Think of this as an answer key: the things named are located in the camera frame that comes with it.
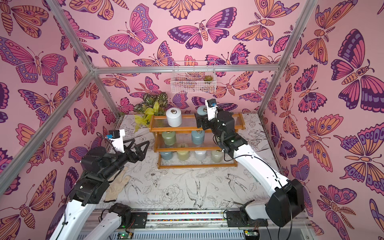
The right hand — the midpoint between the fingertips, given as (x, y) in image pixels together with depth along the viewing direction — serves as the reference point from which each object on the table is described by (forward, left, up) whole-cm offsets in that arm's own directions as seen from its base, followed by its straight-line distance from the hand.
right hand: (206, 108), depth 74 cm
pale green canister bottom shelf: (-11, -7, -29) cm, 31 cm away
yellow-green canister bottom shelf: (-11, +13, -27) cm, 32 cm away
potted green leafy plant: (+12, +30, -8) cm, 34 cm away
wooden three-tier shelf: (-5, +15, -24) cm, 29 cm away
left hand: (-17, +28, -3) cm, 33 cm away
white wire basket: (+32, +7, -2) cm, 32 cm away
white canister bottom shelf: (-10, +2, -29) cm, 31 cm away
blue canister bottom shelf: (-10, +23, -31) cm, 40 cm away
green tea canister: (-8, +19, -14) cm, 25 cm away
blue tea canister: (-7, +4, -14) cm, 16 cm away
